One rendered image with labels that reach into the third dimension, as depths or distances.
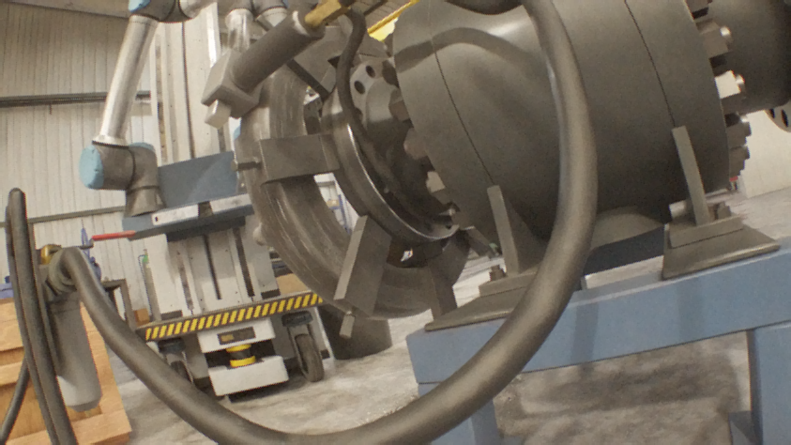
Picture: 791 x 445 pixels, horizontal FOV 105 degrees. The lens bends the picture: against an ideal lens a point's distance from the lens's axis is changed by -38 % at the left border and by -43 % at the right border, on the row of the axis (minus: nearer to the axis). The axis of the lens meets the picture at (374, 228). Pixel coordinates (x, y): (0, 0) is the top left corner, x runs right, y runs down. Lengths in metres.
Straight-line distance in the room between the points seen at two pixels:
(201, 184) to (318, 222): 0.96
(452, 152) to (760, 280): 0.51
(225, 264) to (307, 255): 0.97
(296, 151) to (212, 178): 0.96
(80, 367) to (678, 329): 0.81
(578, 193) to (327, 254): 0.65
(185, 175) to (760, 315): 1.75
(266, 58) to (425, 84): 0.28
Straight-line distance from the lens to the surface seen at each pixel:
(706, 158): 0.73
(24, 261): 0.62
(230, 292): 1.81
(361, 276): 0.89
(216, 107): 0.88
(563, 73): 0.36
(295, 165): 0.84
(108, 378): 1.28
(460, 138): 0.72
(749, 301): 0.53
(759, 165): 4.47
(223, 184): 1.78
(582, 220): 0.29
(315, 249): 0.86
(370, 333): 1.90
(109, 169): 1.54
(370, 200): 0.92
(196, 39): 2.16
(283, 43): 0.78
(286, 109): 0.92
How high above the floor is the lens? 0.35
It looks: 4 degrees up
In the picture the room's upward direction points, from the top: 14 degrees counter-clockwise
